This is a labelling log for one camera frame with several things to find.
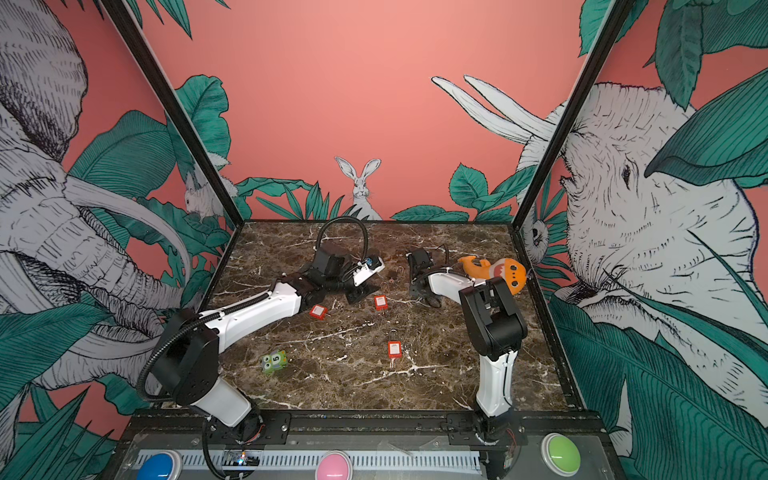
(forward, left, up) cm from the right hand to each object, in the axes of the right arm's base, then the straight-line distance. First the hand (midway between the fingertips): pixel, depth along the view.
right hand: (418, 283), depth 100 cm
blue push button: (-51, +62, 0) cm, 80 cm away
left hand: (-7, +14, +15) cm, 22 cm away
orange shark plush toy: (+1, -31, +6) cm, 31 cm away
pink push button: (-50, +22, -1) cm, 55 cm away
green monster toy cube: (-27, +42, 0) cm, 50 cm away
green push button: (-48, -31, 0) cm, 57 cm away
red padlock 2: (-23, +8, 0) cm, 24 cm away
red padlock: (-7, +13, 0) cm, 15 cm away
